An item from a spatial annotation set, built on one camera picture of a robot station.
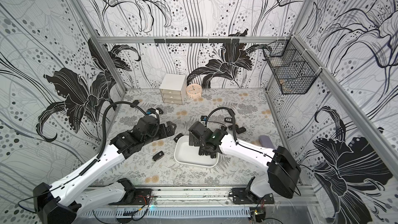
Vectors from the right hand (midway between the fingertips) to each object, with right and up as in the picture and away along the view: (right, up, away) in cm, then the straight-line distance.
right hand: (199, 137), depth 82 cm
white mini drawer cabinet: (-18, +28, +19) cm, 38 cm away
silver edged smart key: (+19, +7, +17) cm, 26 cm away
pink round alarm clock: (-5, +28, +32) cm, 43 cm away
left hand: (-14, +4, -5) cm, 16 cm away
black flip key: (-23, -11, +3) cm, 26 cm away
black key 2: (-47, +19, +28) cm, 58 cm away
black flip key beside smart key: (+26, +1, +12) cm, 29 cm away
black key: (-14, -3, +8) cm, 17 cm away
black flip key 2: (+20, +3, +16) cm, 26 cm away
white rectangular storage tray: (-7, -11, +4) cm, 14 cm away
